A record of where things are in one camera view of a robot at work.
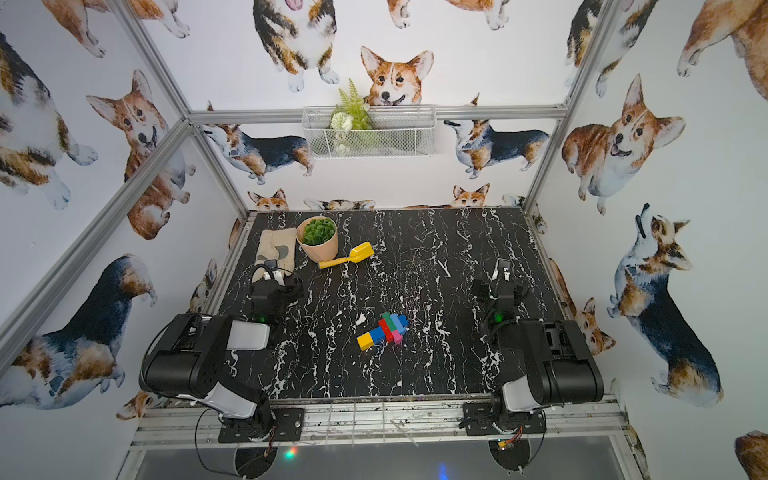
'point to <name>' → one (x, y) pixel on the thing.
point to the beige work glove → (276, 245)
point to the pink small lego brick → (397, 337)
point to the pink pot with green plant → (318, 238)
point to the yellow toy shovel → (359, 252)
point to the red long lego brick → (388, 333)
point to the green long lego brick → (387, 317)
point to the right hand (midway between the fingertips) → (495, 272)
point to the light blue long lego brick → (398, 324)
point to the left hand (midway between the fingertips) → (284, 270)
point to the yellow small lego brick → (365, 341)
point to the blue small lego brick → (378, 335)
